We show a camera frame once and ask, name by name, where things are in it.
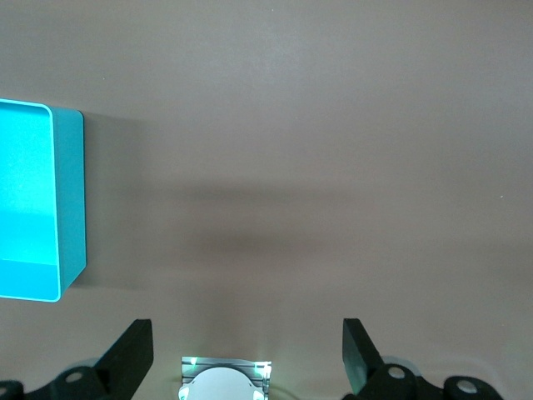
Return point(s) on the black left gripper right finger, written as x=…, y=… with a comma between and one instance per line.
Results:
x=358, y=358

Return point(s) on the teal plastic storage bin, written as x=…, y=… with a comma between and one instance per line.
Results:
x=29, y=187

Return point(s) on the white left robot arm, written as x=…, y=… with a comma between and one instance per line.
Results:
x=220, y=385

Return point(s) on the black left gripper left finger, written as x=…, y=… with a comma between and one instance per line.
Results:
x=125, y=362

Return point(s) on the brown table cover mat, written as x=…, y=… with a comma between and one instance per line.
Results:
x=291, y=146

